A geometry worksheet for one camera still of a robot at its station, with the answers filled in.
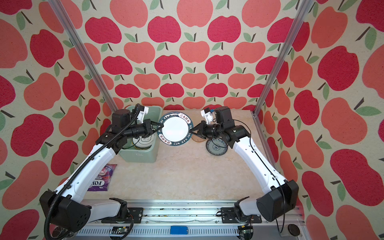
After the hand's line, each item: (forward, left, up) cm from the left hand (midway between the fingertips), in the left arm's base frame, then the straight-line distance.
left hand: (165, 127), depth 71 cm
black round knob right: (-39, -56, -22) cm, 72 cm away
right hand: (-1, -13, -1) cm, 13 cm away
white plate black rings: (+12, +20, -30) cm, 38 cm away
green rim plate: (-1, -5, -2) cm, 5 cm away
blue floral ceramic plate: (+9, -30, -32) cm, 45 cm away
